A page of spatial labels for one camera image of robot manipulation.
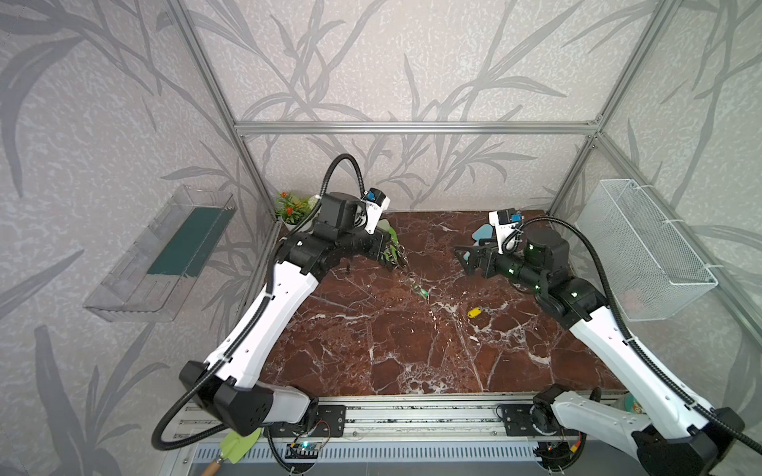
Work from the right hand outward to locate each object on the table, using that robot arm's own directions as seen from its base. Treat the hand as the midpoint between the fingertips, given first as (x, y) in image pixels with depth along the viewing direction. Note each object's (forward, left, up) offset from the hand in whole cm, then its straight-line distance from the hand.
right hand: (468, 236), depth 70 cm
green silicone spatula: (-39, +57, -32) cm, 76 cm away
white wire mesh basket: (-11, -38, +1) cm, 39 cm away
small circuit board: (-39, +40, -34) cm, 66 cm away
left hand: (+2, +17, +1) cm, 18 cm away
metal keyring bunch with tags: (+6, +10, -33) cm, 35 cm away
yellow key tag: (-4, -7, -34) cm, 35 cm away
